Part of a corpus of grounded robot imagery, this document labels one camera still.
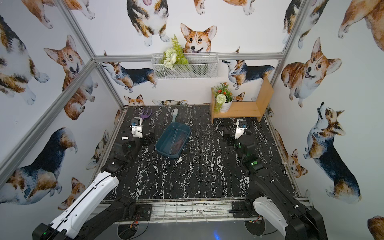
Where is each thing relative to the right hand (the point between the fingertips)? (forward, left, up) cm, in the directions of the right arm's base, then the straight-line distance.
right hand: (238, 125), depth 79 cm
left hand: (-1, +48, +4) cm, 49 cm away
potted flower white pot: (+23, +5, -2) cm, 24 cm away
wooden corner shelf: (+28, -13, -17) cm, 35 cm away
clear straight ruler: (+5, +39, -23) cm, 46 cm away
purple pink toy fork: (+28, +64, -24) cm, 74 cm away
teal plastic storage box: (+2, +45, -22) cm, 50 cm away
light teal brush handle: (+31, +41, -23) cm, 56 cm away
